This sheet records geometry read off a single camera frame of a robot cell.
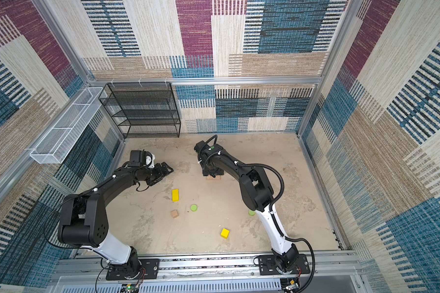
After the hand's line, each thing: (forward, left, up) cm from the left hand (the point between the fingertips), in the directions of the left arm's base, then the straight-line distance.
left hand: (168, 170), depth 92 cm
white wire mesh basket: (-1, +36, +23) cm, 43 cm away
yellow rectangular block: (-9, -3, -9) cm, 13 cm away
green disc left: (-16, -13, -9) cm, 22 cm away
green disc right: (-19, -41, -8) cm, 46 cm away
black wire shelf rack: (+37, +19, +9) cm, 43 cm away
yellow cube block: (-29, -28, -7) cm, 40 cm away
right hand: (+1, -23, -5) cm, 23 cm away
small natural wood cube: (-19, -4, -9) cm, 21 cm away
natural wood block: (-7, -22, +4) cm, 23 cm away
